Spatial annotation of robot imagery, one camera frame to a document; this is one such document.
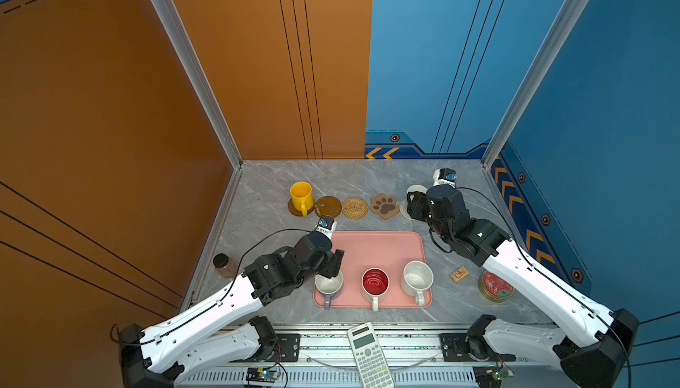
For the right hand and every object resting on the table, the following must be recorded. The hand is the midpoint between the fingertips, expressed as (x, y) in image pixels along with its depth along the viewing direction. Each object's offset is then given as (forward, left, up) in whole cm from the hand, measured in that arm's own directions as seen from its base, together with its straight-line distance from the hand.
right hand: (411, 197), depth 75 cm
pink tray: (-4, +4, -26) cm, 26 cm away
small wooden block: (-12, -18, -25) cm, 33 cm away
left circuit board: (-39, +42, -28) cm, 63 cm away
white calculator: (-37, +12, -26) cm, 47 cm away
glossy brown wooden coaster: (+17, +27, -26) cm, 41 cm away
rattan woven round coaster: (+15, +16, -26) cm, 34 cm away
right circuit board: (-39, -20, -29) cm, 52 cm away
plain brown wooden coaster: (+11, +38, -23) cm, 46 cm away
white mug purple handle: (-16, +25, -25) cm, 39 cm away
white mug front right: (-13, -4, -25) cm, 29 cm away
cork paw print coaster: (+16, +4, -26) cm, 31 cm away
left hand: (-12, +22, -8) cm, 26 cm away
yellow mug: (+14, +36, -17) cm, 42 cm away
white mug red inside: (-16, +10, -24) cm, 31 cm away
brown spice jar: (-13, +56, -17) cm, 60 cm away
